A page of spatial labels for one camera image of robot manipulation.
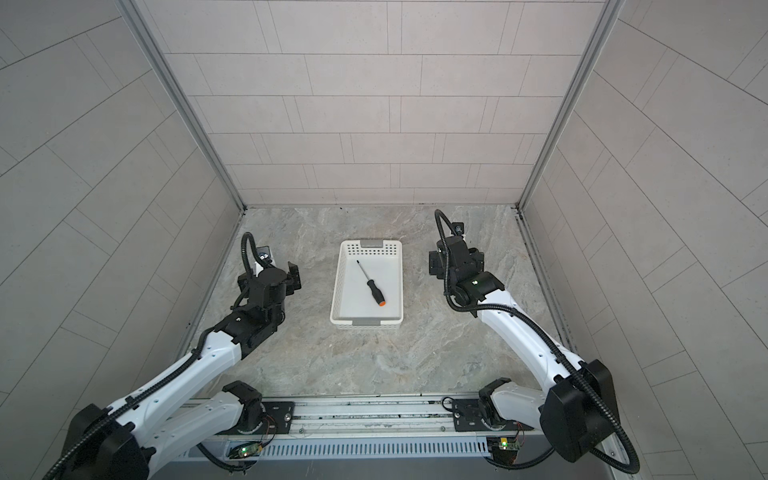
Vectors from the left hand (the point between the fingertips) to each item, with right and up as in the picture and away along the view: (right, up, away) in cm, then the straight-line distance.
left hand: (280, 262), depth 81 cm
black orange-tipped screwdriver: (+26, -11, +10) cm, 30 cm away
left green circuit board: (-2, -40, -16) cm, 43 cm away
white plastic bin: (+19, -14, +9) cm, 25 cm away
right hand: (+47, +2, +2) cm, 47 cm away
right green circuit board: (+57, -42, -13) cm, 72 cm away
